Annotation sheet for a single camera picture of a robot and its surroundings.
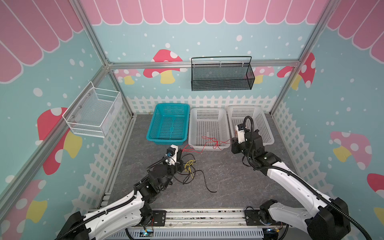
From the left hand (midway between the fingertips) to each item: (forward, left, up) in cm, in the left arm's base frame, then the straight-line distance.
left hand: (181, 152), depth 76 cm
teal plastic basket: (+35, +13, -19) cm, 42 cm away
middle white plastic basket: (+31, -16, -19) cm, 39 cm away
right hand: (+9, -27, 0) cm, 28 cm away
